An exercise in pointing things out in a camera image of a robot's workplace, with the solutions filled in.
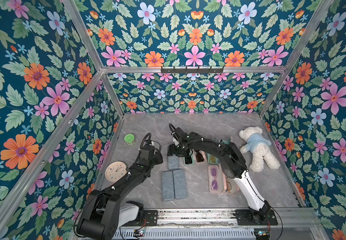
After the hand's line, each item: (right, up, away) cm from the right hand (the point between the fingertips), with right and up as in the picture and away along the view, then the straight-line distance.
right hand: (174, 151), depth 96 cm
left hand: (-7, 0, -7) cm, 10 cm away
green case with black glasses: (+35, +6, +6) cm, 36 cm away
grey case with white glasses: (-2, -18, -16) cm, 24 cm away
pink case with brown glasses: (+17, -3, -2) cm, 17 cm away
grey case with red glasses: (0, -6, -7) cm, 9 cm away
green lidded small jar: (-30, +8, +3) cm, 31 cm away
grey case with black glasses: (+10, -6, -1) cm, 11 cm away
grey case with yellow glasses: (+4, -16, -13) cm, 21 cm away
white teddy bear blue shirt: (+52, +5, -5) cm, 53 cm away
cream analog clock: (-35, -10, -8) cm, 37 cm away
